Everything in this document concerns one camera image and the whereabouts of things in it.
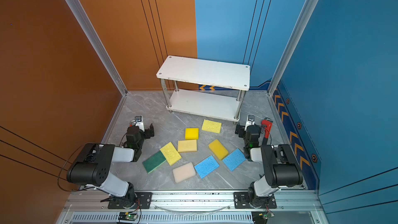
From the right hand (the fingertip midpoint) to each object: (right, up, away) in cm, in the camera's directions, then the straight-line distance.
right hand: (247, 123), depth 94 cm
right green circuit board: (-1, -40, -24) cm, 47 cm away
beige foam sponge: (-37, -24, -13) cm, 46 cm away
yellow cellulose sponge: (-46, -16, -7) cm, 49 cm away
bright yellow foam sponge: (-34, -6, +2) cm, 35 cm away
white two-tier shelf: (-24, +29, -11) cm, 39 cm away
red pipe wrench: (+15, -1, +5) cm, 16 cm away
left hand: (-63, +1, 0) cm, 63 cm away
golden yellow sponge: (-18, -15, -5) cm, 24 cm away
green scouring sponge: (-55, -20, -9) cm, 59 cm away
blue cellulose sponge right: (-10, -19, -9) cm, 23 cm away
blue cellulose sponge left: (-25, -22, -11) cm, 35 cm away
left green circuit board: (-62, -40, -23) cm, 77 cm away
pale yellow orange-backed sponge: (-37, -12, -5) cm, 39 cm away
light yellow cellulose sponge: (-22, -3, +5) cm, 23 cm away
